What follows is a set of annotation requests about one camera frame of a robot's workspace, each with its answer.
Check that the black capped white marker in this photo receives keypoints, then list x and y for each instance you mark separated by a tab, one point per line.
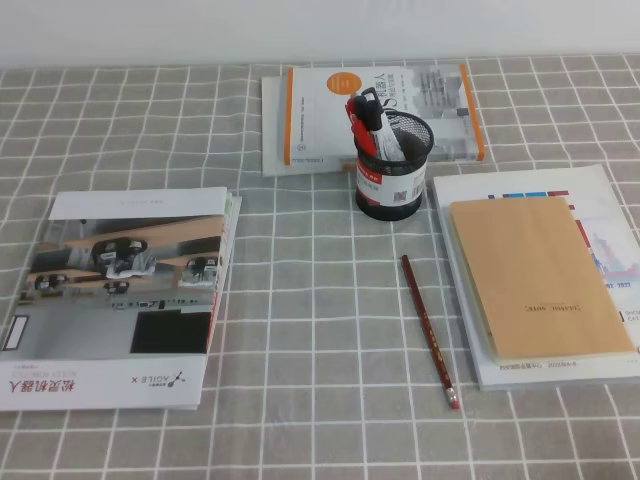
373	113

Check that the orange white robotics book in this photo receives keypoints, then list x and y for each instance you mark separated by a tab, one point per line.
318	131

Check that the black mesh pen holder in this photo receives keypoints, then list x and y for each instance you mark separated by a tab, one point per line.
392	191

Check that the brown kraft notebook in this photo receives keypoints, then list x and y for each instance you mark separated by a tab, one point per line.
540	292

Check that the Agilex robot brochure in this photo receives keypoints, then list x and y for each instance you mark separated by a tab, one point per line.
83	334

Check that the brochure stack underneath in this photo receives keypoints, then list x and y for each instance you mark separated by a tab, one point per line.
199	259

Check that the white report book right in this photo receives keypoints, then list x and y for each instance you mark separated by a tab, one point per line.
608	237

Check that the white pen in holder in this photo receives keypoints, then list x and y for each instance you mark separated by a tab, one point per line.
390	147

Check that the red marker pen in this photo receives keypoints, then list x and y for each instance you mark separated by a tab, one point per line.
362	137

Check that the red pencil with eraser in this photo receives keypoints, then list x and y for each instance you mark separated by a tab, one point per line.
439	363

